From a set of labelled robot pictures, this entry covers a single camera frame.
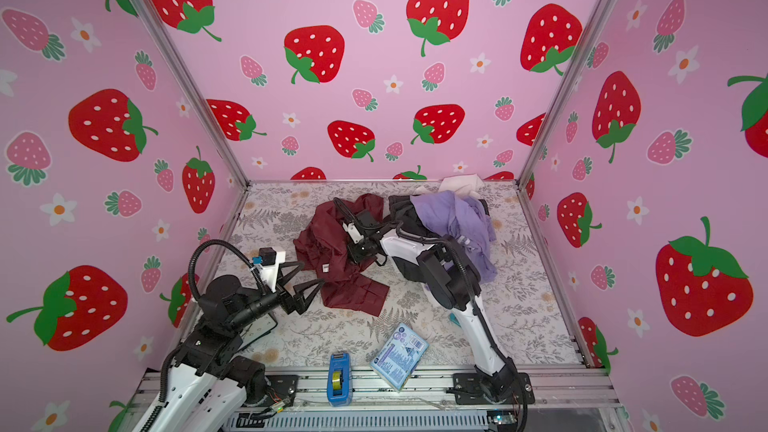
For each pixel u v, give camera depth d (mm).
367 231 799
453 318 851
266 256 584
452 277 571
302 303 621
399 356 745
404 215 945
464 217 903
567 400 735
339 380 707
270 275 615
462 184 1195
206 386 505
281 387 738
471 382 748
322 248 953
